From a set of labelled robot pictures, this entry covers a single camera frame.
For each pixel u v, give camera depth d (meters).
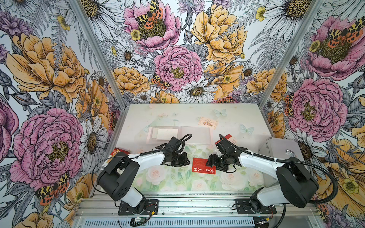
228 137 1.02
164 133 1.03
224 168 0.76
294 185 0.43
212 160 0.79
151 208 0.73
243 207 0.74
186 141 0.99
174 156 0.75
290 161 0.48
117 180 0.44
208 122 1.11
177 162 0.76
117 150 0.91
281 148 0.79
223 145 0.72
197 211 0.74
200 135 1.08
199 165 0.89
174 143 0.73
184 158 0.78
